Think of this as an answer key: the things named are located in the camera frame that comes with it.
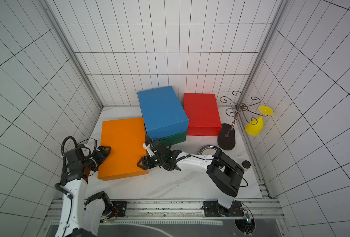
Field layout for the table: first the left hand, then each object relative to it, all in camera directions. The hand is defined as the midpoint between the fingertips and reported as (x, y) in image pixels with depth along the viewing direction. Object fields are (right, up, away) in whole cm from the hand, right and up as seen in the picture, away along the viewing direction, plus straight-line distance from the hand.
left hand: (109, 154), depth 80 cm
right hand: (+18, -3, 0) cm, 18 cm away
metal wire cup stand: (+72, +5, +18) cm, 75 cm away
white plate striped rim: (+59, -1, +12) cm, 60 cm away
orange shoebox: (+8, +8, +5) cm, 12 cm away
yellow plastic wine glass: (+81, +14, -1) cm, 82 cm away
